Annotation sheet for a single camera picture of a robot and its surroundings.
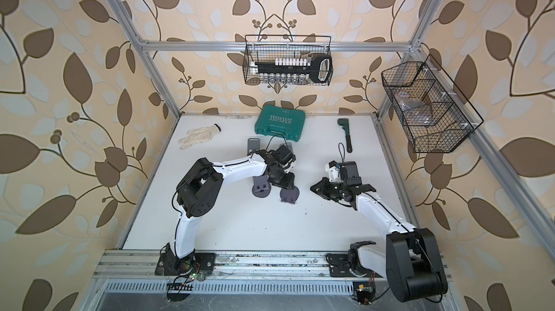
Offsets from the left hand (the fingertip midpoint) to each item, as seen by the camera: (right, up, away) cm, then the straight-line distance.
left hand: (289, 183), depth 92 cm
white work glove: (-47, +21, +20) cm, 55 cm away
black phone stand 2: (0, +16, +7) cm, 17 cm away
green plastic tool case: (-1, +27, +20) cm, 34 cm away
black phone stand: (-17, +17, +8) cm, 25 cm away
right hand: (+9, -1, -6) cm, 11 cm away
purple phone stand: (-12, -1, -3) cm, 12 cm away
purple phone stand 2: (0, -4, -3) cm, 5 cm away
